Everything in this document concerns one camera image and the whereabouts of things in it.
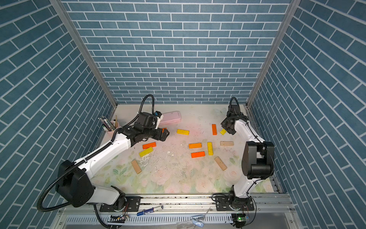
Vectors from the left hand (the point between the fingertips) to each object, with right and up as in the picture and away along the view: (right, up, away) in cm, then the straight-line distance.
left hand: (166, 131), depth 83 cm
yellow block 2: (-15, -14, +9) cm, 22 cm away
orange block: (+32, -2, +22) cm, 39 cm away
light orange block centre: (+17, -11, +14) cm, 25 cm away
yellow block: (+9, -2, +19) cm, 21 cm away
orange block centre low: (+18, -16, +8) cm, 26 cm away
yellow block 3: (+27, -13, +11) cm, 32 cm away
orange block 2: (0, +2, -9) cm, 9 cm away
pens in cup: (-40, +3, +9) cm, 41 cm away
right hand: (+38, +2, +12) cm, 40 cm away
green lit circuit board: (+39, -43, -13) cm, 59 cm away
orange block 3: (-13, -10, +10) cm, 20 cm away
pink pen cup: (-41, -4, +12) cm, 43 cm away
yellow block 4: (+35, -1, +8) cm, 36 cm away
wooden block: (-19, -22, +4) cm, 30 cm away
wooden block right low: (+33, -21, +5) cm, 40 cm away
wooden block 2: (+40, -10, +15) cm, 43 cm away
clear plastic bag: (+18, -41, -15) cm, 47 cm away
